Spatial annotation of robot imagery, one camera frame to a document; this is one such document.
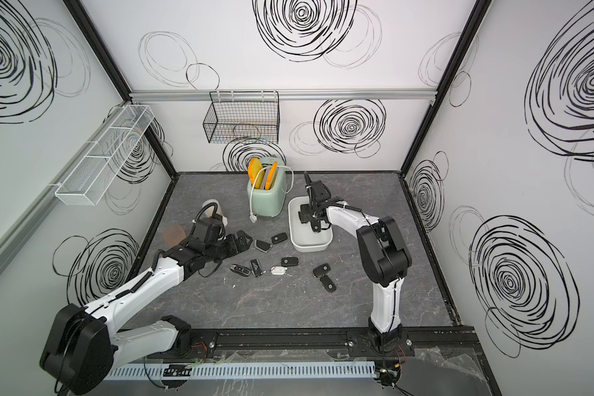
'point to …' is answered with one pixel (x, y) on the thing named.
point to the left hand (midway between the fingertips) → (244, 243)
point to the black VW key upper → (279, 238)
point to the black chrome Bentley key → (256, 267)
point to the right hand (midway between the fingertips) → (311, 211)
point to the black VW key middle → (289, 261)
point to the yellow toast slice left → (254, 172)
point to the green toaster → (270, 200)
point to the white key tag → (278, 271)
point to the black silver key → (262, 246)
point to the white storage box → (304, 238)
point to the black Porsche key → (240, 269)
